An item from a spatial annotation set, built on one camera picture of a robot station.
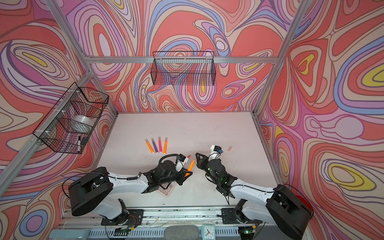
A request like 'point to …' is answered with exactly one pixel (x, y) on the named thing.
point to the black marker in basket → (79, 145)
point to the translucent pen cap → (229, 148)
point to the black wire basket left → (69, 123)
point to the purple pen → (155, 146)
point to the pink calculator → (167, 191)
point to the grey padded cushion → (181, 232)
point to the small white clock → (208, 232)
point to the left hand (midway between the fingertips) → (193, 173)
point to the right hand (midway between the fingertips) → (196, 157)
